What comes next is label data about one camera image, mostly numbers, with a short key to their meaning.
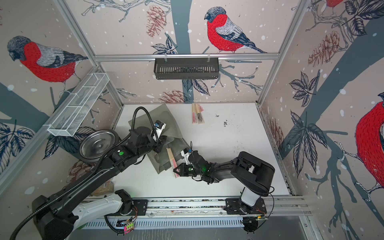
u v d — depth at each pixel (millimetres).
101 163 486
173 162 835
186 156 796
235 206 735
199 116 1122
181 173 745
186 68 1057
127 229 658
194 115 1136
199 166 675
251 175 452
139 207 730
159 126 644
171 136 732
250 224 728
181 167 733
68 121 715
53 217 372
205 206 754
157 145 670
